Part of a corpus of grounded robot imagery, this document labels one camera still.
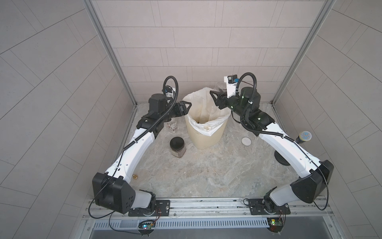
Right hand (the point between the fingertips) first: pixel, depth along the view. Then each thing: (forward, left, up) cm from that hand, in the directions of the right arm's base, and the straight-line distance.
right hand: (214, 89), depth 68 cm
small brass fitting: (-24, +44, -37) cm, 62 cm away
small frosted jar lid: (-12, -18, -41) cm, 47 cm away
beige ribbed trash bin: (-8, +7, -31) cm, 33 cm away
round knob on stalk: (-18, -40, -16) cm, 47 cm away
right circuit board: (-48, -24, -42) cm, 69 cm away
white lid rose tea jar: (+4, +25, -31) cm, 40 cm away
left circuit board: (-46, +33, -36) cm, 67 cm away
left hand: (0, +12, -8) cm, 14 cm away
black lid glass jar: (-11, +21, -31) cm, 39 cm away
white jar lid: (-6, -22, -39) cm, 45 cm away
